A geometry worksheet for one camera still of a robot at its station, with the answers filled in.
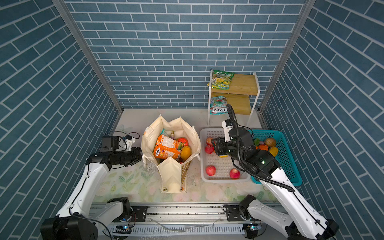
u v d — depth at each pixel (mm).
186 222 719
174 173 733
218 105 978
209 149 912
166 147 818
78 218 382
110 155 570
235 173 824
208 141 951
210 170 828
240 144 450
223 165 908
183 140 902
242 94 1139
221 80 880
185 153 840
